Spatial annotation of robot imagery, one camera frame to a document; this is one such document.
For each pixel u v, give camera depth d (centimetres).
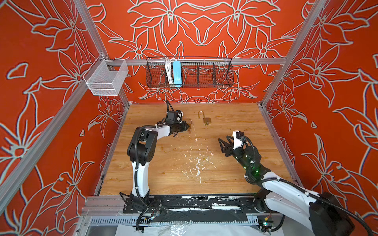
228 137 79
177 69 88
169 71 89
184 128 90
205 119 110
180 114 87
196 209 73
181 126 91
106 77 94
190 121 104
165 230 67
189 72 97
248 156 60
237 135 67
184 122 90
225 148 71
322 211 40
